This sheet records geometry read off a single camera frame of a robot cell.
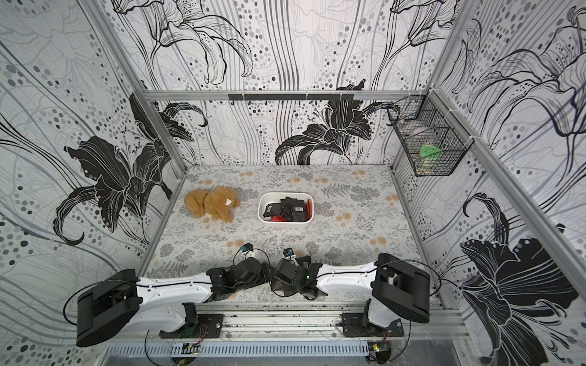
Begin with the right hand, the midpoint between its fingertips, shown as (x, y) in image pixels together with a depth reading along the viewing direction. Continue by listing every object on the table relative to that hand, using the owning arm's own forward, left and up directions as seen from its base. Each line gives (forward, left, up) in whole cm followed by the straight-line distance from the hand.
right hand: (288, 282), depth 84 cm
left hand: (+1, +6, +1) cm, 6 cm away
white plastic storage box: (+34, +12, +7) cm, 37 cm away
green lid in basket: (+35, -50, +33) cm, 69 cm away
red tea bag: (+28, -8, +7) cm, 30 cm away
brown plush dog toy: (+27, +28, +14) cm, 42 cm away
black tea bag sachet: (+28, 0, +8) cm, 29 cm away
